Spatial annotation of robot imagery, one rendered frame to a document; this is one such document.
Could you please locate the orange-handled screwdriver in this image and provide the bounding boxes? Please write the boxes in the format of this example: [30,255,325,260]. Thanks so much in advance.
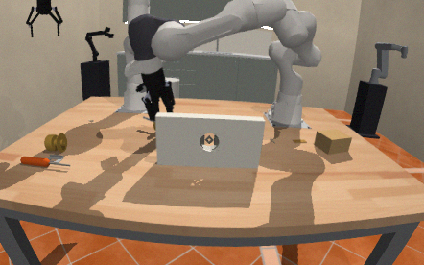
[20,157,71,167]

